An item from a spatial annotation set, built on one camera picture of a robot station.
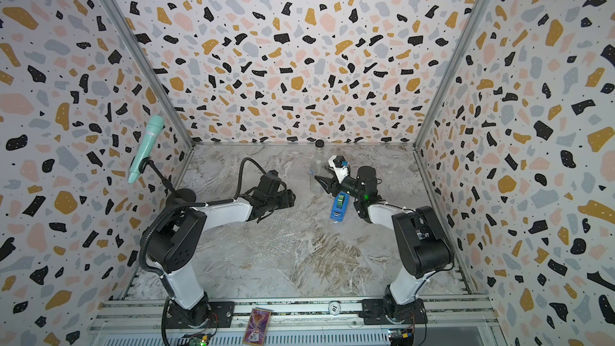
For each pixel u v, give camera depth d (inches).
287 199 34.4
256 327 27.7
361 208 28.6
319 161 33.5
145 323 28.4
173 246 18.7
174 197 38.9
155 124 30.4
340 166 29.6
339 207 38.2
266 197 29.5
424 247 18.7
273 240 35.2
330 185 31.3
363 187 28.1
